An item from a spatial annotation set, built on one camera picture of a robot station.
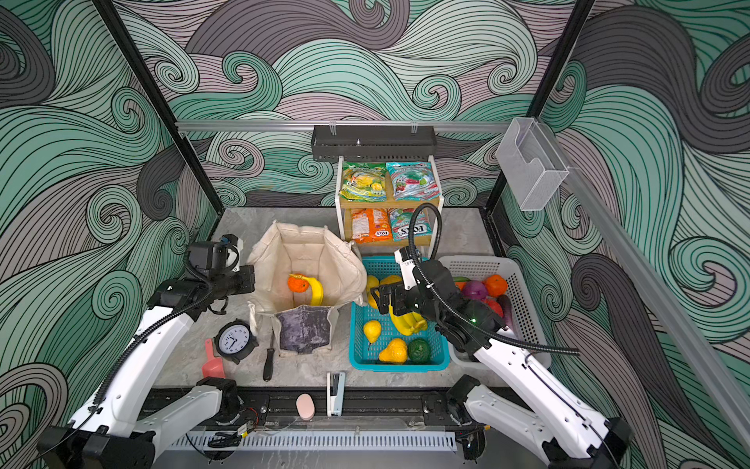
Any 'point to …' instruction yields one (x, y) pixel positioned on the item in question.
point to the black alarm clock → (234, 341)
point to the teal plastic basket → (364, 356)
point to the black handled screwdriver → (268, 369)
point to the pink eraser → (305, 406)
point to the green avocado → (419, 350)
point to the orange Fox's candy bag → (371, 225)
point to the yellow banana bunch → (410, 322)
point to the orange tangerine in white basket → (496, 284)
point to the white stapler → (335, 389)
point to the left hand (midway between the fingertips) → (254, 272)
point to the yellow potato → (391, 279)
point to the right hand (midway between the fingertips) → (387, 287)
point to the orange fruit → (298, 284)
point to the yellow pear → (395, 353)
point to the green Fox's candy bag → (401, 220)
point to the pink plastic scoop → (214, 366)
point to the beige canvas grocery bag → (299, 275)
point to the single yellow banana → (316, 289)
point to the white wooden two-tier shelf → (389, 202)
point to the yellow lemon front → (372, 329)
